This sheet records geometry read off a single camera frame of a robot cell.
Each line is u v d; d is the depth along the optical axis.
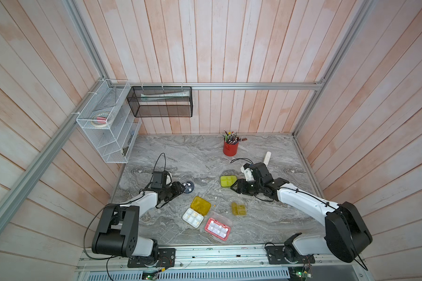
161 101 1.04
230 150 1.04
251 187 0.74
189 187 0.95
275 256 0.73
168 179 0.77
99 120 0.73
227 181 0.96
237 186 0.79
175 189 0.82
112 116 0.76
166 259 0.73
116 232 0.43
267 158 1.04
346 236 0.41
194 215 0.84
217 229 0.81
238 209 0.87
